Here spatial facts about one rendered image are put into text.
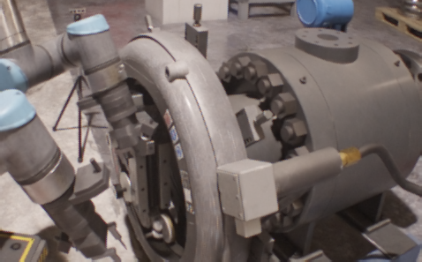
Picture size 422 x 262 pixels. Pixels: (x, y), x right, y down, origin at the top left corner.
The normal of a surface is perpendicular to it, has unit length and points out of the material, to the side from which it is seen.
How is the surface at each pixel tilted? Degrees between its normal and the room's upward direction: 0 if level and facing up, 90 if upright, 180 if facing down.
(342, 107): 48
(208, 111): 42
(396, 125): 66
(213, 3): 90
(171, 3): 90
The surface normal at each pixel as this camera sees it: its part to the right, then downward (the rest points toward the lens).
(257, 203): 0.45, 0.02
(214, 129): 0.37, -0.29
